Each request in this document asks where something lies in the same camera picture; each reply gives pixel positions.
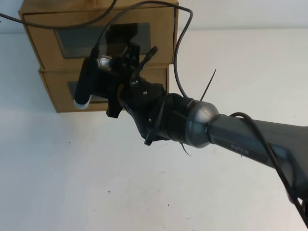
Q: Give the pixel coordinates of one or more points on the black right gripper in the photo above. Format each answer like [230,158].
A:
[124,88]

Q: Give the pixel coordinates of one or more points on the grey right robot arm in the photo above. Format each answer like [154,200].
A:
[279,146]

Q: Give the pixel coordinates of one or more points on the white upper box handle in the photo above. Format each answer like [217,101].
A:
[104,61]

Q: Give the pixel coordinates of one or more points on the black cable tie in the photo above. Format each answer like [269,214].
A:
[208,85]

